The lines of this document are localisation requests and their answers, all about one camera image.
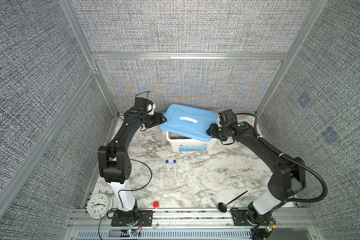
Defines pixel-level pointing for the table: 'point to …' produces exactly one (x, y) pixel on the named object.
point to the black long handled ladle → (222, 206)
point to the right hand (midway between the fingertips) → (210, 131)
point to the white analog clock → (99, 204)
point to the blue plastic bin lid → (189, 122)
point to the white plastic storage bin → (176, 143)
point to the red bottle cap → (156, 204)
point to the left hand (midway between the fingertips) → (162, 120)
